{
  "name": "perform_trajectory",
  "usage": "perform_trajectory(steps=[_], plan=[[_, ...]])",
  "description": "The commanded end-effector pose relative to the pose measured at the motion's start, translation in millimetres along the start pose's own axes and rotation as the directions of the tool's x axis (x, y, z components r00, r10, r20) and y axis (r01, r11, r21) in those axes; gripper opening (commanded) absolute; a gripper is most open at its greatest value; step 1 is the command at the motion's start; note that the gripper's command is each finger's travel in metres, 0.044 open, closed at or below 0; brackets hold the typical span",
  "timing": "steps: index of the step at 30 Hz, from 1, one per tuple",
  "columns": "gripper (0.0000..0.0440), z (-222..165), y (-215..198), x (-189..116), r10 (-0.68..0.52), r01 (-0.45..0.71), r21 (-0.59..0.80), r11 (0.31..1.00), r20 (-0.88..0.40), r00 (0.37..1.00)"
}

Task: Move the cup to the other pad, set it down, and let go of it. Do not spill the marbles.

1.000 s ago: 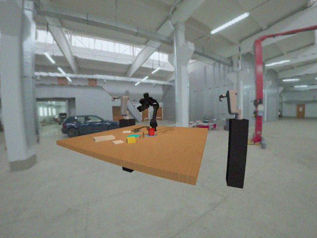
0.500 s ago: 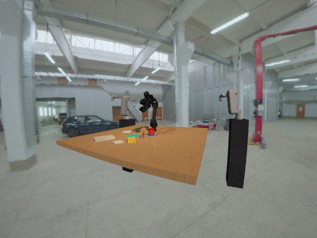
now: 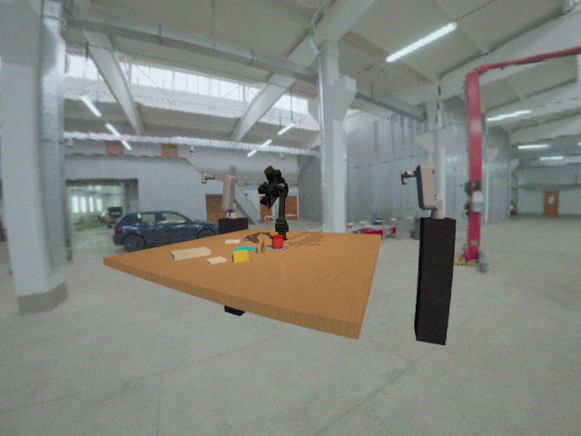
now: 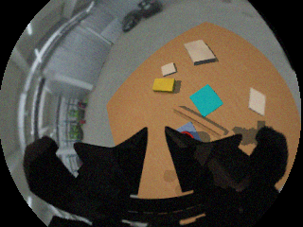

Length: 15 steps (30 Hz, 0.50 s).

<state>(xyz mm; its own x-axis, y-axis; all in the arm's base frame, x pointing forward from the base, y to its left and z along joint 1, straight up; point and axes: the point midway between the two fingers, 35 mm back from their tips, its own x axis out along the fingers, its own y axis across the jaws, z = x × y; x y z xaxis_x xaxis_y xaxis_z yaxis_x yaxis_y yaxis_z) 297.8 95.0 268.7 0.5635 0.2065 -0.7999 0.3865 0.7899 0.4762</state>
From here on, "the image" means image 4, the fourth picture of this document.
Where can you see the yellow rectangular block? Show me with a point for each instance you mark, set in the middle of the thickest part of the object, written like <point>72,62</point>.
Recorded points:
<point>164,85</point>

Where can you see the beige flat rectangular block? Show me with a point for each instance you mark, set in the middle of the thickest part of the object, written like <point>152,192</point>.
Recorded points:
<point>199,52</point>

